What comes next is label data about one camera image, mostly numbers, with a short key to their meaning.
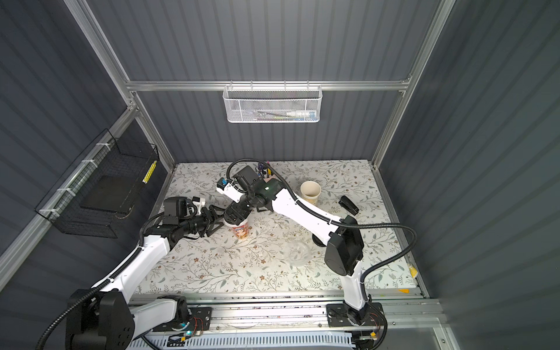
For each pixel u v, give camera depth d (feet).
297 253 2.92
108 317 1.30
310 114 2.96
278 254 2.92
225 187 2.23
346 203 3.36
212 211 2.45
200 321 2.37
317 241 2.99
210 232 2.52
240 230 2.79
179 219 2.14
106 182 2.50
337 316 2.38
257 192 1.94
